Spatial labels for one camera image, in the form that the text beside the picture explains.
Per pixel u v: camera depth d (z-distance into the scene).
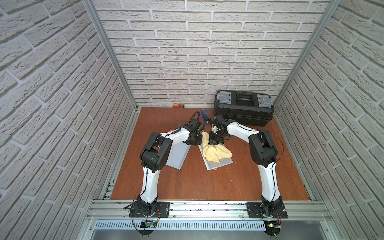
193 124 0.81
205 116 1.12
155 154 0.53
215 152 0.94
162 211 0.73
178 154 0.94
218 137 0.87
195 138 0.85
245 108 0.98
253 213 0.74
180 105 1.22
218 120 0.84
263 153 0.57
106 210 0.75
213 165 0.90
